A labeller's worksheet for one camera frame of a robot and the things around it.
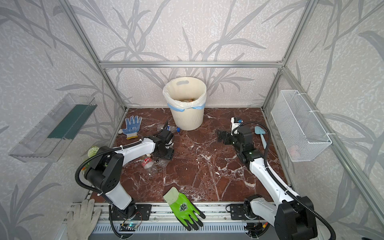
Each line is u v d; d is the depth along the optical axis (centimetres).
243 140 59
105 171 46
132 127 108
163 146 76
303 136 62
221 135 73
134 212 71
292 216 40
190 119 96
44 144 63
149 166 87
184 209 74
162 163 86
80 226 69
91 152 78
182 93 107
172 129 105
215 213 75
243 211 73
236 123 70
